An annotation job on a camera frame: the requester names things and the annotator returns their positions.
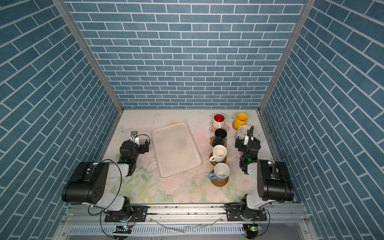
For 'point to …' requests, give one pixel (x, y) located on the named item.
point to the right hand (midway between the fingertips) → (248, 138)
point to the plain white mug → (219, 152)
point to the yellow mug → (241, 119)
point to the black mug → (220, 136)
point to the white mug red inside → (218, 121)
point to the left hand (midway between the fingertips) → (142, 139)
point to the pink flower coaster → (212, 128)
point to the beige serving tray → (175, 149)
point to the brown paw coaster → (211, 139)
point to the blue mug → (221, 172)
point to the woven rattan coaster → (234, 127)
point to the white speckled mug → (242, 132)
